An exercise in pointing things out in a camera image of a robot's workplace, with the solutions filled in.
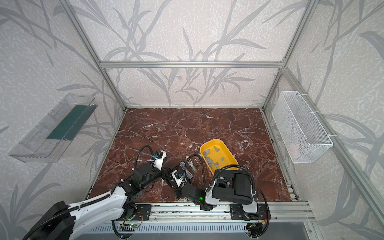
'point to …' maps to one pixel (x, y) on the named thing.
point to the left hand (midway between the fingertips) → (175, 159)
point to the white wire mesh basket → (304, 138)
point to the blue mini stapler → (183, 165)
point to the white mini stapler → (192, 166)
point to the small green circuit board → (133, 225)
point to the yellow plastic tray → (217, 156)
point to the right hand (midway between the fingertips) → (171, 176)
